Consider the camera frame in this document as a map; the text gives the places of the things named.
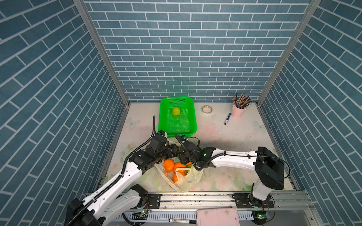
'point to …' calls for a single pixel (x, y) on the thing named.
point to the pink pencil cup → (237, 113)
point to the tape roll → (207, 109)
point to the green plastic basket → (177, 116)
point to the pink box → (218, 217)
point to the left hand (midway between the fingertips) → (175, 149)
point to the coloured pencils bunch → (242, 101)
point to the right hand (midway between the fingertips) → (178, 153)
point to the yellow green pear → (176, 111)
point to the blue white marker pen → (227, 118)
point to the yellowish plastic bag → (181, 180)
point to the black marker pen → (189, 221)
